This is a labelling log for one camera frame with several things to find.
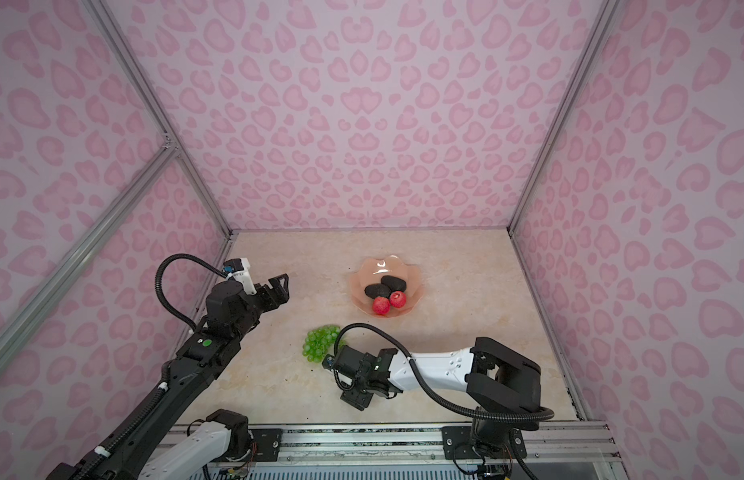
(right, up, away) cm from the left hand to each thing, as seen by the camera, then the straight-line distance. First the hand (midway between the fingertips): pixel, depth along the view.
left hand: (276, 275), depth 77 cm
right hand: (+20, -30, +3) cm, 36 cm away
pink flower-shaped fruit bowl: (+23, 0, +26) cm, 35 cm away
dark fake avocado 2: (+26, -6, +19) cm, 33 cm away
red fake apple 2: (+27, -10, +15) cm, 33 cm away
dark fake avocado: (+32, -5, +23) cm, 39 cm away
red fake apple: (+32, -9, +17) cm, 37 cm away
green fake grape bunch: (+9, -20, +9) cm, 24 cm away
